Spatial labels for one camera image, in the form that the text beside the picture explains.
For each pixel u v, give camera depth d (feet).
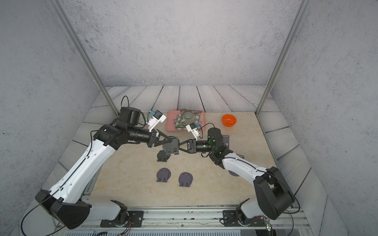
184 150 2.29
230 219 2.37
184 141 2.28
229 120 3.67
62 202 1.25
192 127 2.28
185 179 2.84
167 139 2.09
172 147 2.17
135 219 2.39
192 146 2.19
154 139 1.85
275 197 1.39
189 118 3.73
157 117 1.94
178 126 3.62
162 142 2.08
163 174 2.91
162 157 3.12
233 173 2.92
